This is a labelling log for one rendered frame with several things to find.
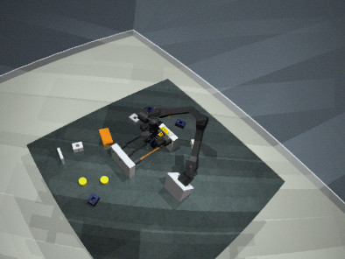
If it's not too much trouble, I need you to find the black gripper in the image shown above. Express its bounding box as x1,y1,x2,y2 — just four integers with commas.
140,123,166,147

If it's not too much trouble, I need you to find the orange rectangular block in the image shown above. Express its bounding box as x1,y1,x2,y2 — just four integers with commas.
99,128,113,147

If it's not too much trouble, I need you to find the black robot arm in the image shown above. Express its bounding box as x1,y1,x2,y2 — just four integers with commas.
137,106,209,186

